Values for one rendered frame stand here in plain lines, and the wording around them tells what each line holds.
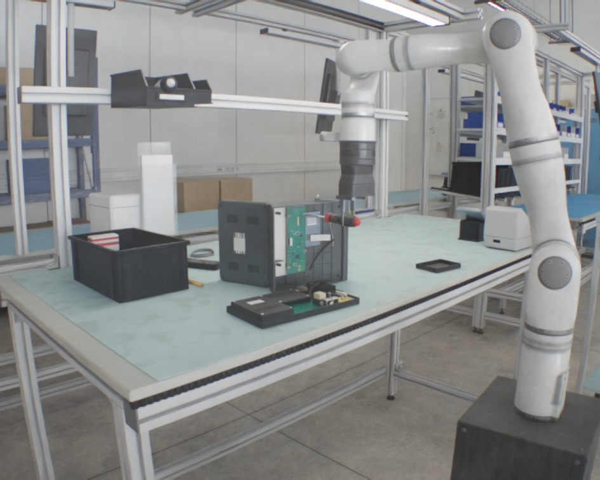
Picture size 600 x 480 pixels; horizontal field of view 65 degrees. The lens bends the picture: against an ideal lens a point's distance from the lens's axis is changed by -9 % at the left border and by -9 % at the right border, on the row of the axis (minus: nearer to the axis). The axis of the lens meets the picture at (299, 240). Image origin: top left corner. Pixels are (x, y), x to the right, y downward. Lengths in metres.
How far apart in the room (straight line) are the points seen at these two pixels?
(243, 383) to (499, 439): 0.47
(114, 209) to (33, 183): 3.20
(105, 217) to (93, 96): 0.36
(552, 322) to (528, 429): 0.20
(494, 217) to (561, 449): 1.06
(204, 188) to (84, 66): 2.20
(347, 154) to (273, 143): 5.58
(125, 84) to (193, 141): 4.42
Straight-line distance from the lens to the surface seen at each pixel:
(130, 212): 1.53
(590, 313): 2.45
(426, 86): 4.04
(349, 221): 1.10
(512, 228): 1.83
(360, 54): 1.06
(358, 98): 1.07
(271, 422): 2.31
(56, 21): 1.62
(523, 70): 0.95
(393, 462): 2.39
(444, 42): 1.04
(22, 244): 2.29
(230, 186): 4.93
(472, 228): 1.99
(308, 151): 7.06
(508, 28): 0.96
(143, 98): 1.41
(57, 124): 1.58
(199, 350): 0.90
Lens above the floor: 1.34
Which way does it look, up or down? 10 degrees down
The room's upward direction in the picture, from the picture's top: straight up
